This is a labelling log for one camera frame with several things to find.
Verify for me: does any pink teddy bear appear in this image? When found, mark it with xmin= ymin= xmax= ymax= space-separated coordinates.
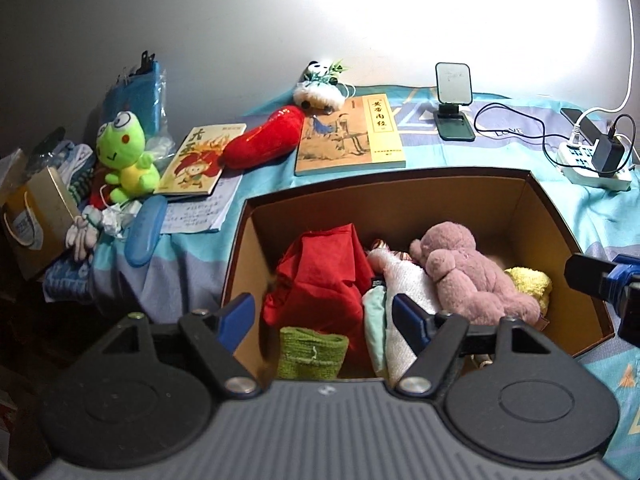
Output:
xmin=410 ymin=221 xmax=542 ymax=327

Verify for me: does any green fabric pouch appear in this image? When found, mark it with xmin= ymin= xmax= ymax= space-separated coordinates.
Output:
xmin=362 ymin=287 xmax=396 ymax=377

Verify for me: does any long white cable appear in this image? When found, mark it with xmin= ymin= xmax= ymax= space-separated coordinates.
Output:
xmin=570 ymin=0 xmax=640 ymax=146

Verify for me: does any brown paper bag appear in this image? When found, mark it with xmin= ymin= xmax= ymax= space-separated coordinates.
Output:
xmin=2 ymin=166 xmax=83 ymax=281

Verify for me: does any dark cardboard box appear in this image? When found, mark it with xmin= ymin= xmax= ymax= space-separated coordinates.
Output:
xmin=220 ymin=169 xmax=617 ymax=386

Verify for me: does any striped knitted cloth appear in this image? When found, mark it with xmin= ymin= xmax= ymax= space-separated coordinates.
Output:
xmin=42 ymin=255 xmax=94 ymax=306

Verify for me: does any black phone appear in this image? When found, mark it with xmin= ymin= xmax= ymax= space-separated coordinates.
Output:
xmin=560 ymin=106 xmax=608 ymax=141

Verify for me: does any green frog plush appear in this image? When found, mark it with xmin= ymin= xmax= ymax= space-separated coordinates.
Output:
xmin=95 ymin=111 xmax=161 ymax=205

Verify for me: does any white power strip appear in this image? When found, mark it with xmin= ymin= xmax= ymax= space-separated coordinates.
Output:
xmin=557 ymin=132 xmax=634 ymax=192

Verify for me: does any blue bag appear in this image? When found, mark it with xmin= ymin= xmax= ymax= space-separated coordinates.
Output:
xmin=102 ymin=50 xmax=168 ymax=134

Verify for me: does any black charger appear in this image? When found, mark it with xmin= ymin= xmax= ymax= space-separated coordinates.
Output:
xmin=597 ymin=130 xmax=624 ymax=176

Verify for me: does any red chili plush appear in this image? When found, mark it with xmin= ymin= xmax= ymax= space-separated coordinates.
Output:
xmin=221 ymin=105 xmax=306 ymax=169

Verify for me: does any red cloth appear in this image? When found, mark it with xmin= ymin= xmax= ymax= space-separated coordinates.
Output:
xmin=262 ymin=224 xmax=376 ymax=379

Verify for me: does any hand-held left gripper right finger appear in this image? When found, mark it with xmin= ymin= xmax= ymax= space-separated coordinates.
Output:
xmin=391 ymin=294 xmax=558 ymax=397

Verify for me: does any yellow towel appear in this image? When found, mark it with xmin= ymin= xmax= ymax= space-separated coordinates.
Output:
xmin=504 ymin=266 xmax=553 ymax=329

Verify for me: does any crumpled tissue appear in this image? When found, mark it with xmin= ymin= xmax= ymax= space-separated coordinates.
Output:
xmin=100 ymin=200 xmax=143 ymax=237

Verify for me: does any small white plush doll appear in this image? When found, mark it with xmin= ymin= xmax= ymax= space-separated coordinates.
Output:
xmin=65 ymin=207 xmax=106 ymax=262

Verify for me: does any blue glasses case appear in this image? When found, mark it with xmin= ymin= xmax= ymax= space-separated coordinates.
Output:
xmin=124 ymin=195 xmax=168 ymax=267

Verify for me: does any clear plastic bag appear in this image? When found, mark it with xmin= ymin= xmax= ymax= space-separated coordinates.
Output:
xmin=0 ymin=127 xmax=96 ymax=201

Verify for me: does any cartoon cover book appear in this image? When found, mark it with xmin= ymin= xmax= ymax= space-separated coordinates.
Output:
xmin=152 ymin=123 xmax=247 ymax=196

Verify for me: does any handwritten notebook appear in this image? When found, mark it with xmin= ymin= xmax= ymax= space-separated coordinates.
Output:
xmin=160 ymin=172 xmax=244 ymax=234

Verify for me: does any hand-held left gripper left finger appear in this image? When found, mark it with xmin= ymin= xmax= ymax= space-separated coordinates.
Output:
xmin=89 ymin=294 xmax=263 ymax=399

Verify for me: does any striped blue bedsheet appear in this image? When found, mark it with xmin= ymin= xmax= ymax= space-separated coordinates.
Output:
xmin=42 ymin=82 xmax=640 ymax=477

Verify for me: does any lime green knitted cloth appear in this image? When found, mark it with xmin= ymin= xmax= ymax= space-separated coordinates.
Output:
xmin=277 ymin=326 xmax=349 ymax=380

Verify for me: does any black cable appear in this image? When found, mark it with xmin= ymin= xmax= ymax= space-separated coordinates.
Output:
xmin=473 ymin=102 xmax=566 ymax=167

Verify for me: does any panda plush toy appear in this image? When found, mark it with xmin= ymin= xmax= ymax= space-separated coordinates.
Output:
xmin=292 ymin=59 xmax=356 ymax=110

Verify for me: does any yellow painted cover book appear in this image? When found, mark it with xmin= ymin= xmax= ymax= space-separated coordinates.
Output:
xmin=294 ymin=92 xmax=407 ymax=177

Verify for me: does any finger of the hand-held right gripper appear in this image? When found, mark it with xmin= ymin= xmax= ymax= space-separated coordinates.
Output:
xmin=565 ymin=254 xmax=640 ymax=304

